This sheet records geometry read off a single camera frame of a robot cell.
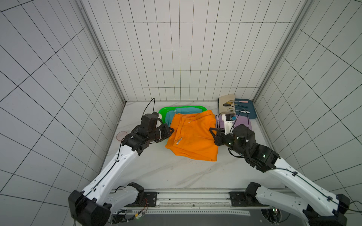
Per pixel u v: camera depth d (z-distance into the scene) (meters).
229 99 1.21
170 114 1.06
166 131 0.63
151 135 0.54
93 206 0.36
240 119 1.08
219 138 0.60
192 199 0.74
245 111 1.13
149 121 0.53
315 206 0.40
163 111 1.03
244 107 1.16
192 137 0.68
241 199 0.73
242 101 1.21
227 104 1.18
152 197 0.73
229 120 0.57
